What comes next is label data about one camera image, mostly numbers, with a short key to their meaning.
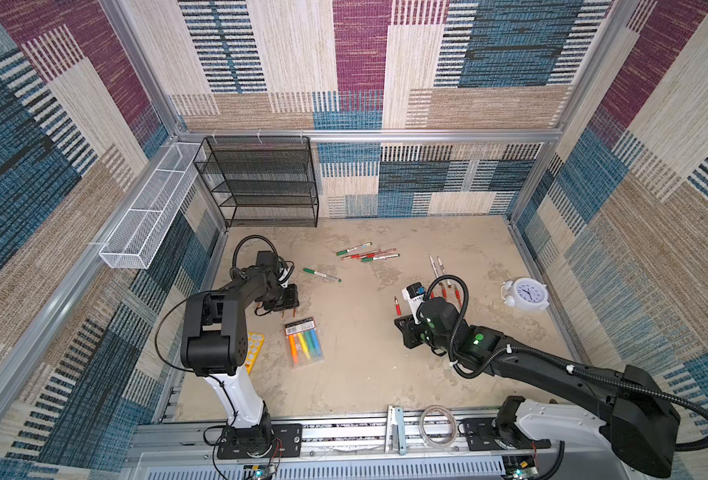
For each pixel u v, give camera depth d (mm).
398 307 794
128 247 912
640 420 401
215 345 493
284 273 865
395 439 723
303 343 878
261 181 1103
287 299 870
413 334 700
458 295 992
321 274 1051
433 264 1053
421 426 744
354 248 1116
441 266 1054
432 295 698
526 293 965
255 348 875
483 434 731
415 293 711
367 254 1099
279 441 729
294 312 964
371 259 1082
